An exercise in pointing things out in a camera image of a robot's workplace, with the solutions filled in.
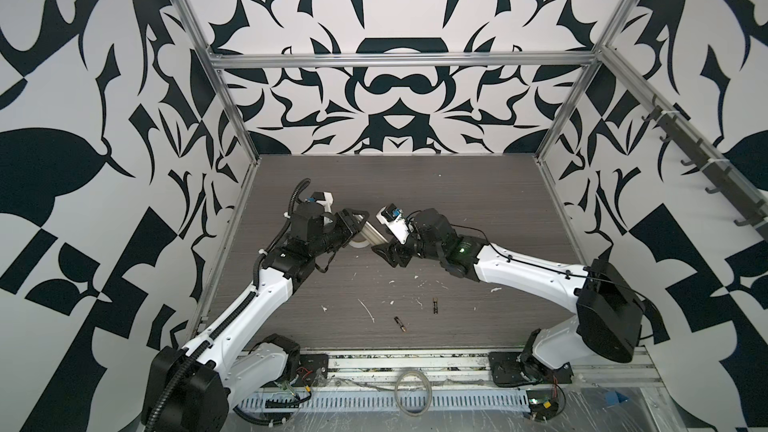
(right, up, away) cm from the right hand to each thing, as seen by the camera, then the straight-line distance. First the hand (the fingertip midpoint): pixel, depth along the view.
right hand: (381, 237), depth 78 cm
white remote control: (-2, +1, -2) cm, 3 cm away
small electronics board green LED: (+38, -38, -7) cm, 54 cm away
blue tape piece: (+52, -34, -10) cm, 63 cm away
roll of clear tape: (-7, -5, +16) cm, 18 cm away
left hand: (-3, +6, -1) cm, 7 cm away
